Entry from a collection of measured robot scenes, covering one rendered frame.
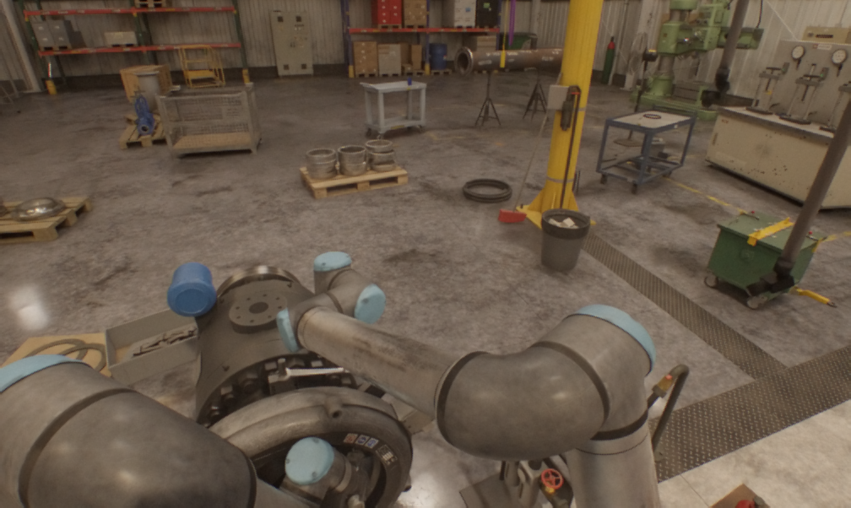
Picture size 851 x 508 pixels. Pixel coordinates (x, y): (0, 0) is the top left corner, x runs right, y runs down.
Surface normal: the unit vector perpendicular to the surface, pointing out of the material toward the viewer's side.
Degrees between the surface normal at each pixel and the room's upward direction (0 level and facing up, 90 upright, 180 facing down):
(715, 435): 0
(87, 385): 25
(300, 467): 20
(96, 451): 30
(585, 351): 12
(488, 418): 56
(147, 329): 90
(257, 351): 7
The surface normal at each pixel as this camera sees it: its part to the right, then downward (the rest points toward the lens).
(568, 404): 0.15, -0.23
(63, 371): 0.18, -0.98
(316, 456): -0.13, -0.69
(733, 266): -0.88, 0.22
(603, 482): -0.47, 0.29
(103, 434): 0.36, -0.73
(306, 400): 0.21, -0.90
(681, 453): 0.00, -0.88
